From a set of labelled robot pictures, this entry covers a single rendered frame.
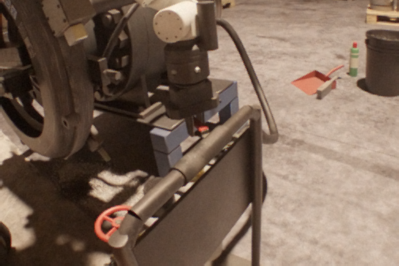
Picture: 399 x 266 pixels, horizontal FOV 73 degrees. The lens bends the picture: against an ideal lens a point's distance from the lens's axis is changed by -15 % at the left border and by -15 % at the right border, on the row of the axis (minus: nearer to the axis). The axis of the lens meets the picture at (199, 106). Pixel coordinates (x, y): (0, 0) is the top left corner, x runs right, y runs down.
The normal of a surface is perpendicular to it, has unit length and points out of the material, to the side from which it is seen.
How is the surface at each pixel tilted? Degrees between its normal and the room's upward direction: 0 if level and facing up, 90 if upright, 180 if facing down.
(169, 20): 90
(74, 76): 93
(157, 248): 90
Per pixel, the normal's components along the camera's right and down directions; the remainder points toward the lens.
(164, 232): 0.83, 0.16
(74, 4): 0.72, -0.20
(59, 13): -0.55, 0.42
